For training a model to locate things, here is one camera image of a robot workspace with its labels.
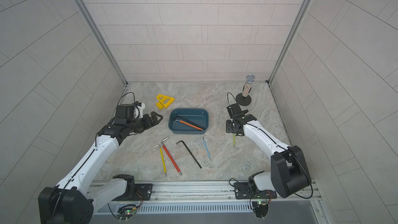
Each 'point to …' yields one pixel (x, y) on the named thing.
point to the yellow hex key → (164, 164)
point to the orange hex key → (187, 124)
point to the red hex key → (169, 155)
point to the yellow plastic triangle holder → (164, 101)
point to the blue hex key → (206, 148)
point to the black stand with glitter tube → (244, 98)
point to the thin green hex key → (234, 139)
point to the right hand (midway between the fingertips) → (231, 126)
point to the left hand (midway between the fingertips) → (160, 118)
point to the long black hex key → (188, 120)
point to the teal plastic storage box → (198, 116)
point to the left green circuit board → (126, 212)
